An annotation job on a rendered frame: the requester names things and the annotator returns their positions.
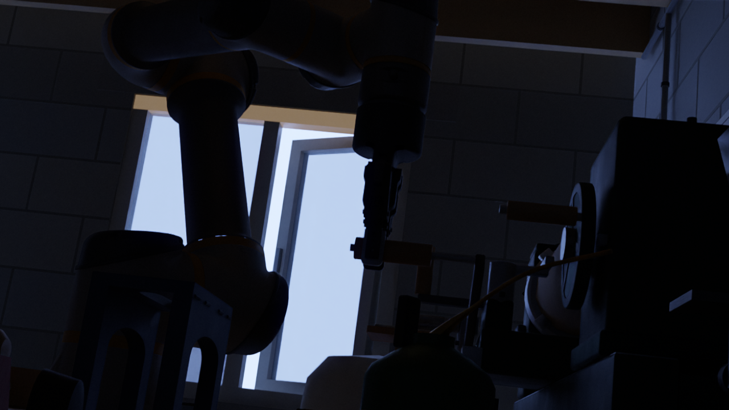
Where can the dark rounded block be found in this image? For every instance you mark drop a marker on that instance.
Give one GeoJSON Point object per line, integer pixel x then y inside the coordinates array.
{"type": "Point", "coordinates": [54, 393]}

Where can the dark lathe headstock body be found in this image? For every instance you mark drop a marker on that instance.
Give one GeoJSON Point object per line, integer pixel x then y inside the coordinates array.
{"type": "Point", "coordinates": [655, 228]}

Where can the white round container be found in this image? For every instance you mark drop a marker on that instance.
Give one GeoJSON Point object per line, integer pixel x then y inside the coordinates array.
{"type": "Point", "coordinates": [336, 384]}

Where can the dark slotted stand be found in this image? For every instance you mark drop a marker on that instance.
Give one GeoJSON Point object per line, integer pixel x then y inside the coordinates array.
{"type": "Point", "coordinates": [142, 324]}

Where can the grey lathe chuck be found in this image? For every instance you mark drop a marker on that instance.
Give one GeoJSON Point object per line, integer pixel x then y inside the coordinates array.
{"type": "Point", "coordinates": [544, 296]}

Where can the white framed window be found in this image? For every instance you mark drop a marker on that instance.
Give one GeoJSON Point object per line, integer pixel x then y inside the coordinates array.
{"type": "Point", "coordinates": [324, 273]}

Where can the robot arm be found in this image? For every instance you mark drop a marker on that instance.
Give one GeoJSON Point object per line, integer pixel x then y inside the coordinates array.
{"type": "Point", "coordinates": [211, 171]}

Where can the dark banjo with tool rest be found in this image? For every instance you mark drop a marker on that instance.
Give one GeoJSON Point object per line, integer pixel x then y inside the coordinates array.
{"type": "Point", "coordinates": [484, 319]}

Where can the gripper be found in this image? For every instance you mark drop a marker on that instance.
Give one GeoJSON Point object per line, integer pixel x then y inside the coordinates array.
{"type": "Point", "coordinates": [380, 191]}

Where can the grey wall pipe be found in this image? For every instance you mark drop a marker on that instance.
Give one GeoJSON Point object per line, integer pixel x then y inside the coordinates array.
{"type": "Point", "coordinates": [665, 62]}

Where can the dark round handwheel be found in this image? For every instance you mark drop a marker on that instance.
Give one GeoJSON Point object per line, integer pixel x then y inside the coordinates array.
{"type": "Point", "coordinates": [582, 239]}

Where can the dark round bottle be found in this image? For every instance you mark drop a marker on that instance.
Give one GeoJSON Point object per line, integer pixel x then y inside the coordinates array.
{"type": "Point", "coordinates": [427, 376]}

